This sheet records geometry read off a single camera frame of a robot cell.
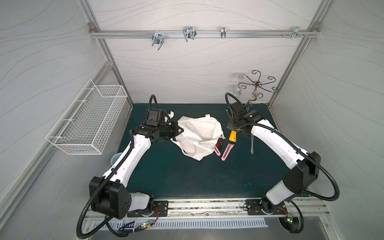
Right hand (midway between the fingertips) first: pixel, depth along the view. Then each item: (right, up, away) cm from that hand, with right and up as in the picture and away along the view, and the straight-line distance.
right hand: (234, 124), depth 82 cm
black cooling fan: (+25, -48, -10) cm, 55 cm away
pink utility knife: (0, -15, +14) cm, 21 cm away
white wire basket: (-72, +1, -13) cm, 74 cm away
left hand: (-27, -3, -5) cm, 28 cm away
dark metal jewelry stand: (+16, +24, +7) cm, 30 cm away
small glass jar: (+7, +22, +18) cm, 29 cm away
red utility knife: (-9, -10, -1) cm, 13 cm away
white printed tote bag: (-19, -7, +4) cm, 21 cm away
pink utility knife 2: (-8, -17, +12) cm, 22 cm away
